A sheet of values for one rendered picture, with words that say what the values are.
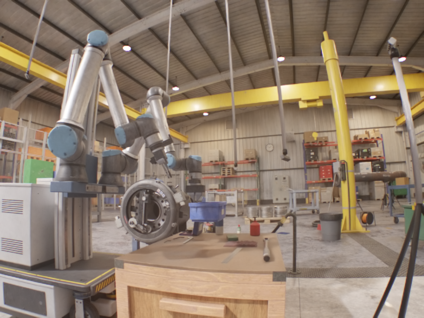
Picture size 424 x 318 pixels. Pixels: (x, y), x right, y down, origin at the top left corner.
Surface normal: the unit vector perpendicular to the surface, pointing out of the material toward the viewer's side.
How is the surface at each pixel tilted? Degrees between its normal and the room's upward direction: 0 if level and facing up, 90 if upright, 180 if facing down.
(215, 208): 90
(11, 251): 90
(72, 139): 95
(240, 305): 90
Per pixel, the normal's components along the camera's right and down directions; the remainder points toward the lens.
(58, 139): 0.28, -0.06
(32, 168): 0.93, -0.07
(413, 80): -0.36, -0.13
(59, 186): -0.12, -0.14
